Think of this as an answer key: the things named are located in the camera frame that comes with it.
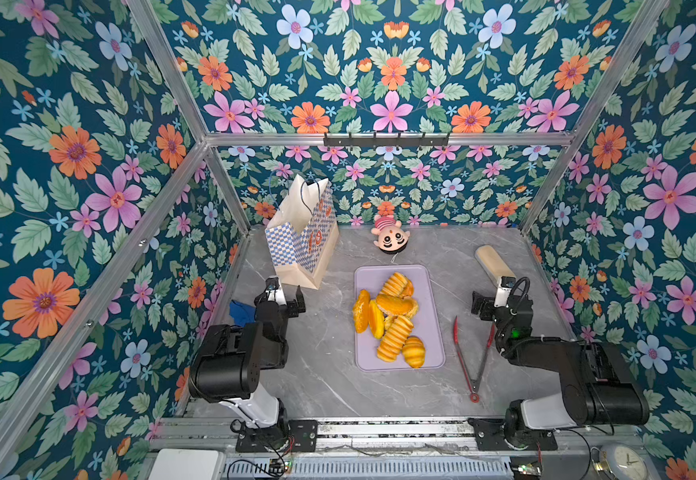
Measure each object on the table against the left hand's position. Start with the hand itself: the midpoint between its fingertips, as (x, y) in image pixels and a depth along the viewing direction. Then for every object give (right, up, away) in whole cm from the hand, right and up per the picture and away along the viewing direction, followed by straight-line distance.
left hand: (285, 280), depth 90 cm
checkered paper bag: (+7, +14, -8) cm, 18 cm away
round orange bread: (+34, -7, -4) cm, 35 cm away
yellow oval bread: (+28, -12, -1) cm, 31 cm away
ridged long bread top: (+36, -2, +3) cm, 36 cm away
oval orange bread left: (+23, -9, 0) cm, 25 cm away
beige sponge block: (+69, +5, +14) cm, 71 cm away
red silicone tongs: (+55, -28, -9) cm, 62 cm away
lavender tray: (+44, -13, +3) cm, 46 cm away
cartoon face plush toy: (+34, +14, +16) cm, 40 cm away
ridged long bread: (+34, -14, -6) cm, 37 cm away
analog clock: (+85, -39, -24) cm, 97 cm away
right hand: (+64, -4, +2) cm, 65 cm away
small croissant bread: (+39, -20, -5) cm, 44 cm away
